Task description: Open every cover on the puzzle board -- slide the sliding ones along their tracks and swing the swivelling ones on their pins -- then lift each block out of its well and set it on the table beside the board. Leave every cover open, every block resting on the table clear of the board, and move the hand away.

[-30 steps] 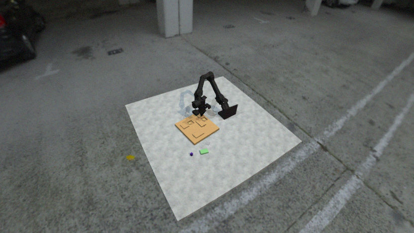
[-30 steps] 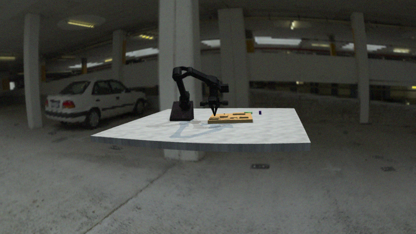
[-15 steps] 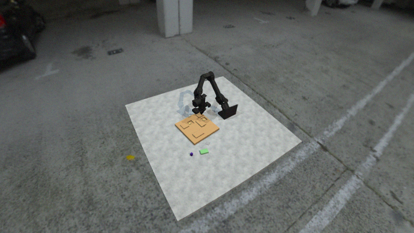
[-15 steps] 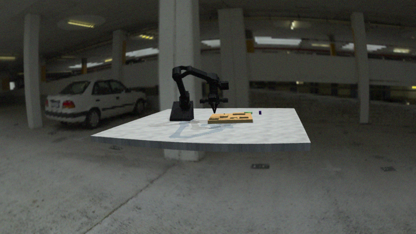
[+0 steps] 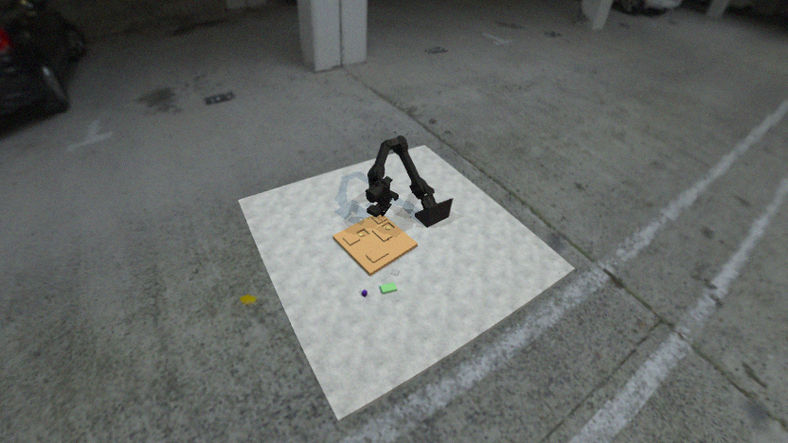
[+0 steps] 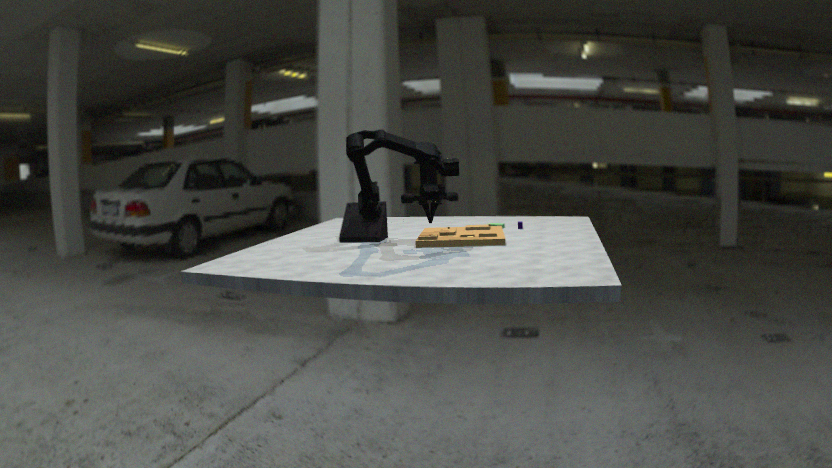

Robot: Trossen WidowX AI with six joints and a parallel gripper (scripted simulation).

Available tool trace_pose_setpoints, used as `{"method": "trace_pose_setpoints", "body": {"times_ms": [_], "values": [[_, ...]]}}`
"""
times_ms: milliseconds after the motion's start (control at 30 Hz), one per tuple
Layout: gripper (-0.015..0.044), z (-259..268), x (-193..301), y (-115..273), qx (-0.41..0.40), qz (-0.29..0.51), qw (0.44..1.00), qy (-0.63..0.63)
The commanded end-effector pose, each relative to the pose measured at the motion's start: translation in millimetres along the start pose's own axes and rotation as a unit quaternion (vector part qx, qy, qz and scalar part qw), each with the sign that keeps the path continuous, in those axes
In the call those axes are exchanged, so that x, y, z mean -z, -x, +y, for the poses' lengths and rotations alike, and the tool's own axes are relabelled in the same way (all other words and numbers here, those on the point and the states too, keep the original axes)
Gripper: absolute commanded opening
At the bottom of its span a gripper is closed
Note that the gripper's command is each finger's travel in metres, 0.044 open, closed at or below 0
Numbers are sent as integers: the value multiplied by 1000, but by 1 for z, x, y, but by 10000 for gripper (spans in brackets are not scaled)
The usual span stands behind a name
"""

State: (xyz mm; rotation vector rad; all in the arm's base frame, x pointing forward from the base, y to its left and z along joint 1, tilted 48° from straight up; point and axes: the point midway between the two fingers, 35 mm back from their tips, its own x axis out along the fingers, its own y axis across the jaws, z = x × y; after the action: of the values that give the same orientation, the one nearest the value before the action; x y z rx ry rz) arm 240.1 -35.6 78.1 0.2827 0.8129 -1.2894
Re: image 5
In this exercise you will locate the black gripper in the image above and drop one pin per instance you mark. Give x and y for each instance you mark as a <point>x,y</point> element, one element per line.
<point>382,205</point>

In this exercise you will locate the light green rectangular block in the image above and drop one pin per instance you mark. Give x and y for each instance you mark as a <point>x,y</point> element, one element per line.
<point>388,288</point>

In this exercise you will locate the tan board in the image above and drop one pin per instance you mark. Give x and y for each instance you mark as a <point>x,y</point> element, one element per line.
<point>378,247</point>

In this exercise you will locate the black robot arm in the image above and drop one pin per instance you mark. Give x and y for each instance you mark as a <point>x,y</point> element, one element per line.
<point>379,186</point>

